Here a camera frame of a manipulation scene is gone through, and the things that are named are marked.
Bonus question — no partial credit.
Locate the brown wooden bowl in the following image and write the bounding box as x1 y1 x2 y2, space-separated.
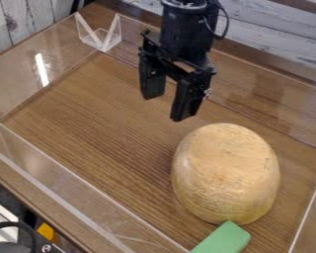
171 124 281 224

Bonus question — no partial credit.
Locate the clear acrylic corner bracket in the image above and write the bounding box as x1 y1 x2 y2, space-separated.
74 13 123 52

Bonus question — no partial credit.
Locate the green block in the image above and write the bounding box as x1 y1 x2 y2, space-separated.
191 221 253 253

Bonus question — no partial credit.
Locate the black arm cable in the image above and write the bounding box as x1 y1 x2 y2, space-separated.
205 0 233 41

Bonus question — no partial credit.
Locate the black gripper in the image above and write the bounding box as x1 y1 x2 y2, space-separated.
139 0 221 122

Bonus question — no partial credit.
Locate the clear acrylic tray wall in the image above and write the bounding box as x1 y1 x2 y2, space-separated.
0 19 316 253

